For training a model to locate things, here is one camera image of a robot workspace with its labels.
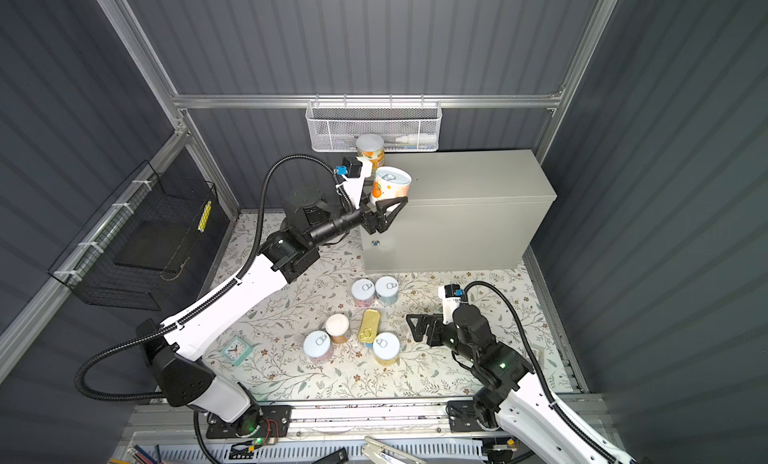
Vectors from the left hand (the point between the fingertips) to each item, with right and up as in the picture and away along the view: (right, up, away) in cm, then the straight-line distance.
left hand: (396, 189), depth 61 cm
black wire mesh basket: (-63, -10, +12) cm, 65 cm away
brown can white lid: (-16, -36, +22) cm, 45 cm away
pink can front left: (-21, -40, +19) cm, 49 cm away
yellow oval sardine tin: (-7, -36, +26) cm, 45 cm away
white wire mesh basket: (+4, +37, +63) cm, 73 cm away
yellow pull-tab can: (-2, -40, +19) cm, 45 cm away
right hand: (+7, -31, +15) cm, 35 cm away
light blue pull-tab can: (-3, -26, +30) cm, 40 cm away
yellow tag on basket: (-54, -6, +21) cm, 58 cm away
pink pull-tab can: (-10, -27, +30) cm, 41 cm away
